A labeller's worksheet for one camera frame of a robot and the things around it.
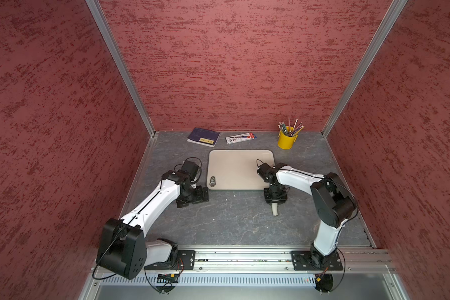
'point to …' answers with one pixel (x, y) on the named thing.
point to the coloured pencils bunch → (290, 130)
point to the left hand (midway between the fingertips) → (198, 205)
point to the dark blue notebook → (204, 137)
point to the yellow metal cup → (286, 142)
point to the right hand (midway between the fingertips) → (274, 205)
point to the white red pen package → (240, 138)
